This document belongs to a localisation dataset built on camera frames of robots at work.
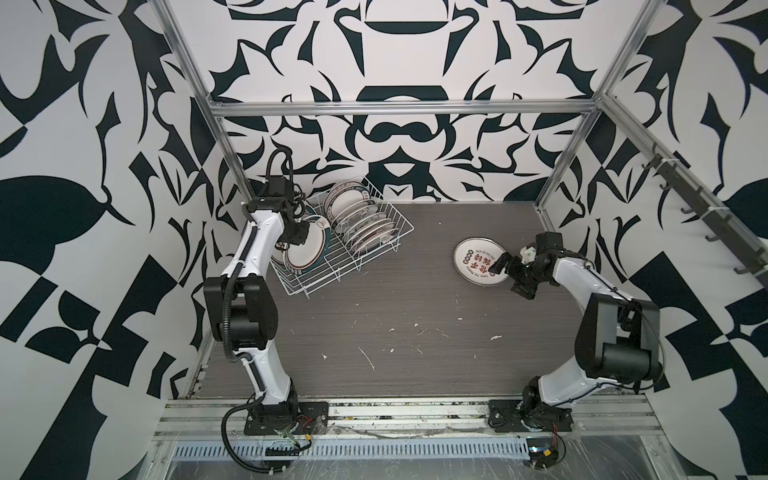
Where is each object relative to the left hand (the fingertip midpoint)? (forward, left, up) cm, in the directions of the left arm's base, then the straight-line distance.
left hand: (290, 231), depth 90 cm
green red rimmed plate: (-4, -3, -8) cm, 9 cm away
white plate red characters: (0, -59, -17) cm, 61 cm away
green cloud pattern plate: (+16, -14, -1) cm, 22 cm away
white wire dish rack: (+4, -15, -3) cm, 15 cm away
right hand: (-11, -63, -9) cm, 64 cm away
